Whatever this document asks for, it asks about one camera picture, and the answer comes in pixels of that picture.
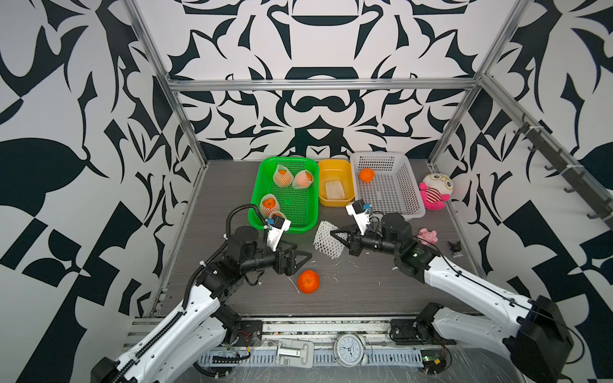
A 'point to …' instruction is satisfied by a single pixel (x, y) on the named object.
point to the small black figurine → (456, 249)
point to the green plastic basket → (299, 205)
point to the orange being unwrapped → (367, 175)
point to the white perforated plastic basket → (385, 180)
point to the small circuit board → (433, 361)
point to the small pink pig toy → (430, 236)
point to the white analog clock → (350, 350)
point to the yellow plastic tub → (334, 170)
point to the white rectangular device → (295, 353)
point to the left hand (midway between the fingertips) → (301, 246)
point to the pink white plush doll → (437, 189)
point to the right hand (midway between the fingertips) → (330, 231)
